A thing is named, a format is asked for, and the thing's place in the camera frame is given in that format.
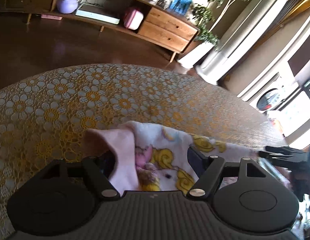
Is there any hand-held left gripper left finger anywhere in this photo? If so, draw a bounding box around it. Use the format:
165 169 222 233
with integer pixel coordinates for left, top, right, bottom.
38 151 120 202

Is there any pink case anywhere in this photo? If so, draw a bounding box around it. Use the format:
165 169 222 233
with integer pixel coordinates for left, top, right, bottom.
123 6 144 30

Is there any white washing machine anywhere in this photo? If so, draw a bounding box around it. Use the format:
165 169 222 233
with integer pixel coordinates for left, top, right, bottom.
247 72 300 113

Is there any white planter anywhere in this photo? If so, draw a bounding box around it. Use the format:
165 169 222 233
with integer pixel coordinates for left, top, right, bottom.
177 41 215 69

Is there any white standing air conditioner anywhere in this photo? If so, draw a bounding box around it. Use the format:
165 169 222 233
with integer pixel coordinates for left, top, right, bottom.
195 0 294 85

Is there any pink flat item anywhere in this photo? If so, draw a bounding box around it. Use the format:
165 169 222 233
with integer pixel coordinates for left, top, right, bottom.
41 14 63 21

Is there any white flat device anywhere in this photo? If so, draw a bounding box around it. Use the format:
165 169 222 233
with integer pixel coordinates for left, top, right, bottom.
75 3 120 25

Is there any blue photo frame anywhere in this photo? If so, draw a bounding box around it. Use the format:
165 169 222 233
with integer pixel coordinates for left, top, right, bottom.
169 0 193 14

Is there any green leafy potted plant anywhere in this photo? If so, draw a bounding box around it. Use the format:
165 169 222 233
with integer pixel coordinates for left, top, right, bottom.
187 0 260 48

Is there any round table with lace cloth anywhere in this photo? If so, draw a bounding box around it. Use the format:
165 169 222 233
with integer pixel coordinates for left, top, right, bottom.
0 64 292 238

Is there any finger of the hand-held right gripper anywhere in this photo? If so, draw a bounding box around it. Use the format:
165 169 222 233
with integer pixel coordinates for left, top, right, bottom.
257 151 309 168
265 145 309 156

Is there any wooden TV cabinet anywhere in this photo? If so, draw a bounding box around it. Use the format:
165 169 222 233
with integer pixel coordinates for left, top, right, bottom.
0 0 200 63

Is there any pink cartoon print towel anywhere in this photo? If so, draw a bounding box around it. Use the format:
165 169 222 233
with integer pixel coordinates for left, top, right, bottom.
83 120 288 193

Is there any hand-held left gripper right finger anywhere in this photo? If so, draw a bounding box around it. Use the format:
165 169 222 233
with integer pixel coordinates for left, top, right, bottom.
186 145 267 202

